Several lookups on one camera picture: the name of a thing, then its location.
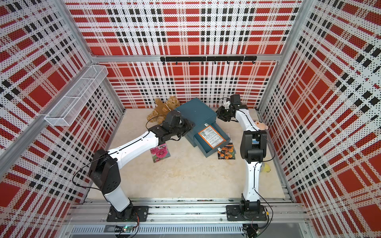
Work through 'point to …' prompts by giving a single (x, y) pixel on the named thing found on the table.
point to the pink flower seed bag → (159, 152)
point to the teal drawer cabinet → (203, 116)
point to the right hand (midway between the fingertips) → (217, 113)
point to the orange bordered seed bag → (211, 135)
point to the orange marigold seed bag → (227, 152)
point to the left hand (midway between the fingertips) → (196, 125)
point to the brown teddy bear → (162, 108)
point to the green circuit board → (127, 228)
